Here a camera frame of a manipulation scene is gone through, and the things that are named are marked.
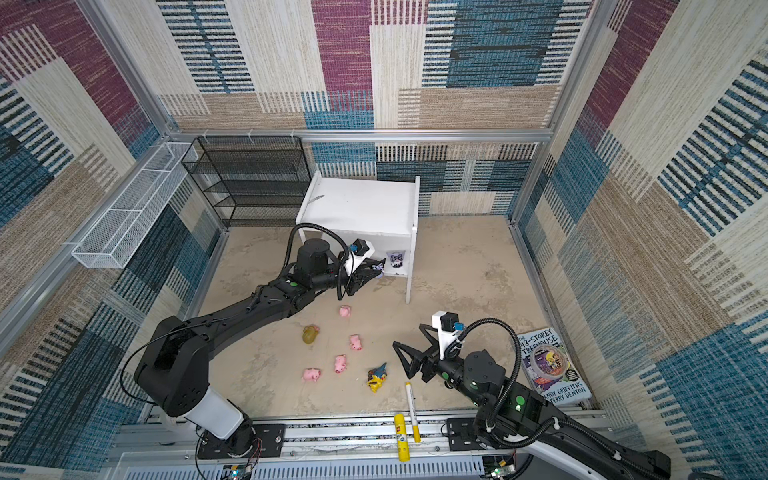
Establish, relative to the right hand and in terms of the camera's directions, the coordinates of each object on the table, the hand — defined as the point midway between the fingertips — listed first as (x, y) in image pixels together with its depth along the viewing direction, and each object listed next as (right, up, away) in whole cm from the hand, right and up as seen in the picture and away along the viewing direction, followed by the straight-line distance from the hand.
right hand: (408, 341), depth 70 cm
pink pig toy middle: (-14, -5, +17) cm, 23 cm away
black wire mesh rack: (-52, +46, +40) cm, 80 cm away
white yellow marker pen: (+2, -24, +5) cm, 24 cm away
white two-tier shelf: (-5, +30, +6) cm, 32 cm away
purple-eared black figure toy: (-2, +19, +13) cm, 23 cm away
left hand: (-8, +18, +11) cm, 22 cm away
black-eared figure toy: (-7, +17, +10) cm, 20 cm away
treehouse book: (+42, -15, +10) cm, 46 cm away
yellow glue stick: (-1, -24, +2) cm, 24 cm away
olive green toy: (-27, -3, +19) cm, 34 cm away
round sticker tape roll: (+40, -9, +13) cm, 43 cm away
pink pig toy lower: (-18, -10, +13) cm, 24 cm away
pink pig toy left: (-26, -12, +12) cm, 31 cm away
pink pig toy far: (-18, +2, +24) cm, 30 cm away
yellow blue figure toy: (-8, -13, +11) cm, 18 cm away
